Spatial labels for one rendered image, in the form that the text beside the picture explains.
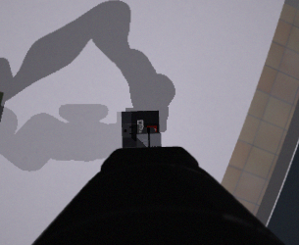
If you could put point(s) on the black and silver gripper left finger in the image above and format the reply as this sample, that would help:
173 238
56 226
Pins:
142 138

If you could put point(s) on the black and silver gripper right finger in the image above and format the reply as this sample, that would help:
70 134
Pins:
154 138

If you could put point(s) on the black power strip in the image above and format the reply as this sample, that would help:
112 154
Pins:
133 123

